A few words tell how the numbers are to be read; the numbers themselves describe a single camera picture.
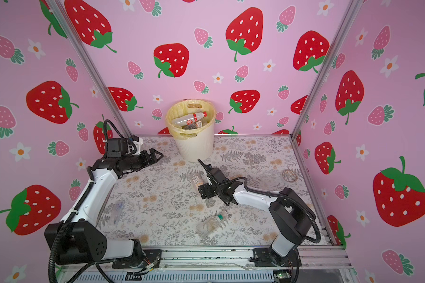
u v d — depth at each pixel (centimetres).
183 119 96
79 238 40
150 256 75
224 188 67
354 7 69
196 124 98
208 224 84
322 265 73
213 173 68
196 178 93
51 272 34
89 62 84
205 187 78
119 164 57
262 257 73
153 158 73
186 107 102
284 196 48
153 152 73
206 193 78
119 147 62
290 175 101
